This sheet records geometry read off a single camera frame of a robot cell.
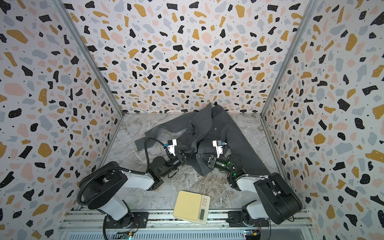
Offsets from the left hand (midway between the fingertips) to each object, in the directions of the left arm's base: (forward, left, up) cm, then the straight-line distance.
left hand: (195, 149), depth 74 cm
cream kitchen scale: (-21, +2, -21) cm, 30 cm away
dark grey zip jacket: (+18, -6, -9) cm, 20 cm away
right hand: (-2, -1, -4) cm, 4 cm away
